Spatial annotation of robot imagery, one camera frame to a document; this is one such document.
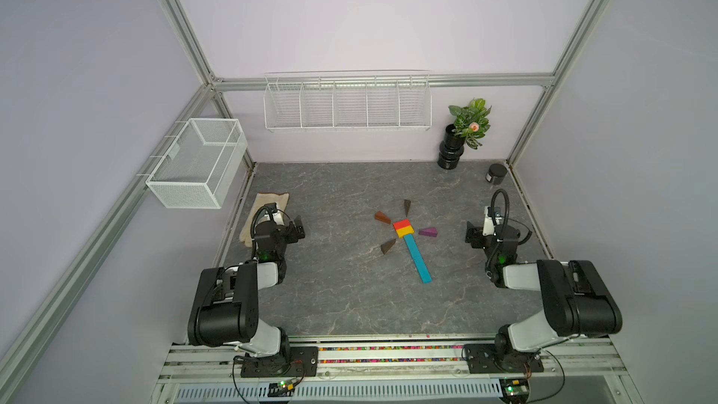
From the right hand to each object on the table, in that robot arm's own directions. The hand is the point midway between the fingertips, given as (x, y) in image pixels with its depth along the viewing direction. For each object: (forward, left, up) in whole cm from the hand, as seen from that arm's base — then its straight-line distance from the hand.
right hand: (482, 221), depth 94 cm
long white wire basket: (+39, +30, +22) cm, 54 cm away
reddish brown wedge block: (+6, +34, -5) cm, 35 cm away
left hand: (0, +66, +2) cm, 66 cm away
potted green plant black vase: (+27, +3, +20) cm, 34 cm away
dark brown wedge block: (-7, +33, -6) cm, 34 cm away
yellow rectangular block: (0, +26, -6) cm, 27 cm away
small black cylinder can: (+24, -13, -3) cm, 28 cm away
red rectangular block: (+2, +27, -5) cm, 28 cm away
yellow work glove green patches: (+14, +74, -6) cm, 75 cm away
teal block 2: (-14, +22, -5) cm, 26 cm away
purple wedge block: (-1, +16, -6) cm, 18 cm away
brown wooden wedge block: (+11, +24, -5) cm, 27 cm away
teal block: (-5, +24, -6) cm, 26 cm away
